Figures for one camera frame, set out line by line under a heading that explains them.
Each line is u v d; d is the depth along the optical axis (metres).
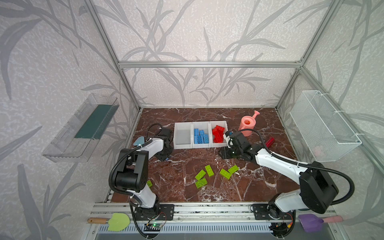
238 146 0.67
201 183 0.83
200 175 0.86
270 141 0.98
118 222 0.71
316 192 0.42
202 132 1.03
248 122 0.98
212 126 1.00
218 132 1.00
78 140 0.66
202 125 1.07
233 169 0.88
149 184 0.82
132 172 0.46
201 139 0.98
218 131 1.01
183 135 1.02
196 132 1.02
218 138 0.98
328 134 0.63
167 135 0.76
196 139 0.99
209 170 0.86
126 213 0.74
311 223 0.71
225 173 0.85
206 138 0.99
